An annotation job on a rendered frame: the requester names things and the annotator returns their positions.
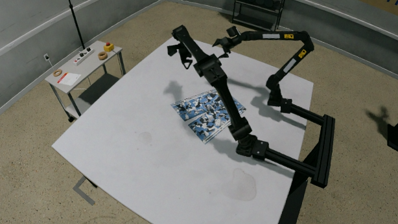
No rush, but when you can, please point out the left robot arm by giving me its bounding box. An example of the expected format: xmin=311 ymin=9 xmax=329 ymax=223
xmin=167 ymin=25 xmax=257 ymax=155

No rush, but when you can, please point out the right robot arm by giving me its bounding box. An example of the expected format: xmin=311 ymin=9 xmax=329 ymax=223
xmin=220 ymin=26 xmax=314 ymax=104

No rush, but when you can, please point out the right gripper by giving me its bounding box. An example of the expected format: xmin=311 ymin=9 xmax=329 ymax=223
xmin=212 ymin=39 xmax=231 ymax=59

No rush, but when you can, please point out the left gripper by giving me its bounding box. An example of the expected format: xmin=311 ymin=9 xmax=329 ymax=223
xmin=180 ymin=47 xmax=193 ymax=70

